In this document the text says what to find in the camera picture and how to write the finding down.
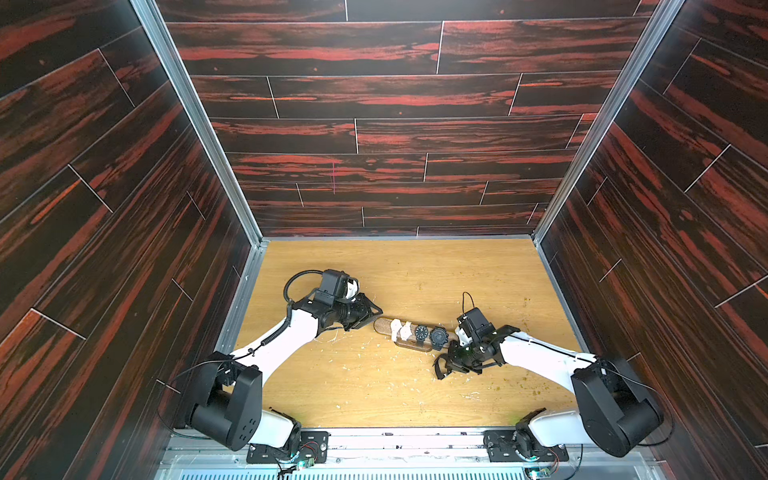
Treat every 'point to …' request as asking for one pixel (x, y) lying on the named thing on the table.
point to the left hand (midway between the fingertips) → (383, 313)
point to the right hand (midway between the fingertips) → (448, 361)
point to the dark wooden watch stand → (383, 327)
